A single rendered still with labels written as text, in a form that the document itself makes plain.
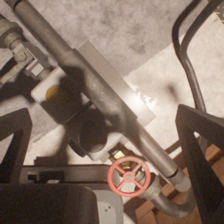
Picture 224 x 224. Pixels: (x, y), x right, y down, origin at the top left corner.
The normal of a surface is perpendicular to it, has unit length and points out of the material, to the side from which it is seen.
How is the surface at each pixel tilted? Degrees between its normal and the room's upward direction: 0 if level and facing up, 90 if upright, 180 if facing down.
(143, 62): 0
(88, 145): 0
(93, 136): 0
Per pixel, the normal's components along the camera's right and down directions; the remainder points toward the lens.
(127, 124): 0.00, 0.09
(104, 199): 0.12, -0.61
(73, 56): 0.33, -0.21
